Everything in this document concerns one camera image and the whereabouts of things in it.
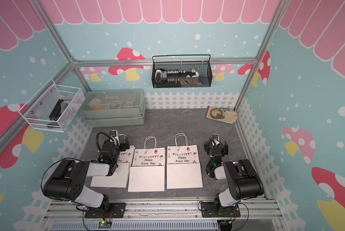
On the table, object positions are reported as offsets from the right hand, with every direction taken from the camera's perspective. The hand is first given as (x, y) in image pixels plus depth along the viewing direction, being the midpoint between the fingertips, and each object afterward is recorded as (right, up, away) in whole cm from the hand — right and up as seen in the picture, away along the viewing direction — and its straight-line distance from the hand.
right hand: (217, 140), depth 92 cm
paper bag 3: (-22, -16, -4) cm, 28 cm away
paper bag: (-60, -20, -8) cm, 64 cm away
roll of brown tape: (+6, +20, +26) cm, 33 cm away
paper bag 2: (-44, -18, -7) cm, 48 cm away
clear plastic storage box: (-76, +22, +8) cm, 80 cm away
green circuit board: (-63, -41, -19) cm, 77 cm away
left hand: (-63, +1, +1) cm, 63 cm away
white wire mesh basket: (-89, +19, -20) cm, 93 cm away
